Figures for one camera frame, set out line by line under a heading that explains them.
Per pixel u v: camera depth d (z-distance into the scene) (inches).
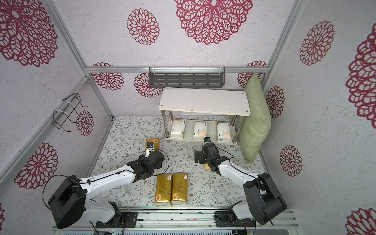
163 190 30.1
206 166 36.1
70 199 16.3
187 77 36.4
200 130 37.9
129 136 43.0
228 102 32.1
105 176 19.6
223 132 37.3
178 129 38.4
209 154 26.9
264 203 16.8
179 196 29.3
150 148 29.4
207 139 31.8
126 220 28.7
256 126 27.7
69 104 30.7
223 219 28.8
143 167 24.6
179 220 29.4
